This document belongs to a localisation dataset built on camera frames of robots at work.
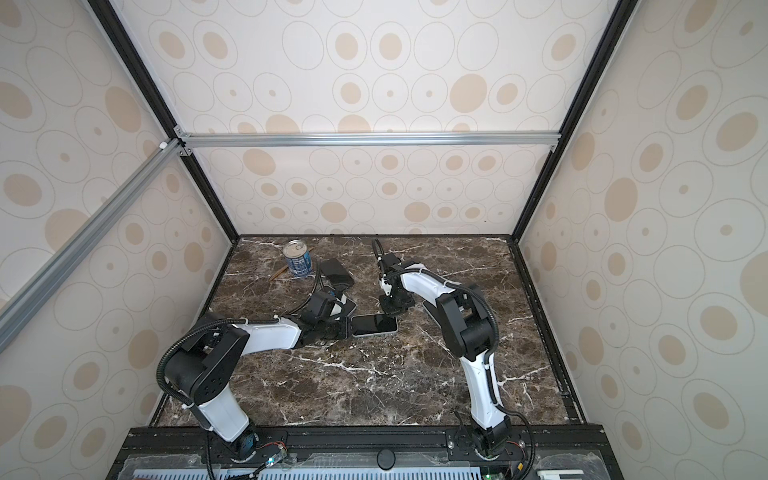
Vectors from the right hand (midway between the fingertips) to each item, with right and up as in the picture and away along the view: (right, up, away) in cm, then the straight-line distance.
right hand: (394, 315), depth 99 cm
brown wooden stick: (-42, +14, +10) cm, 45 cm away
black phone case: (-21, +13, +9) cm, 26 cm away
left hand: (-10, -2, -6) cm, 12 cm away
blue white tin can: (-32, +19, +2) cm, 37 cm away
